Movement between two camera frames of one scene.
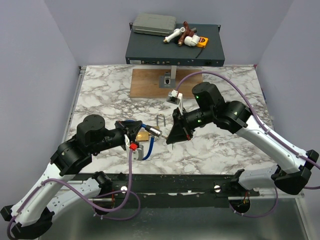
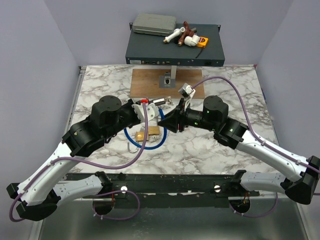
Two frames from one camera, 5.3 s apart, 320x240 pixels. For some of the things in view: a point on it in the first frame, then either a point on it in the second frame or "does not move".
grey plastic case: x=154 y=24 does not move
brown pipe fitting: x=186 y=32 does not move
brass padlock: x=142 y=136 does not move
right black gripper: x=180 y=131 to x=171 y=122
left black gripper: x=126 y=127 to x=129 y=106
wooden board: x=145 y=84 does not move
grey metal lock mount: x=168 y=80 does not move
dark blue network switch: x=146 y=50 does not move
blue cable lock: x=152 y=131 to x=168 y=101
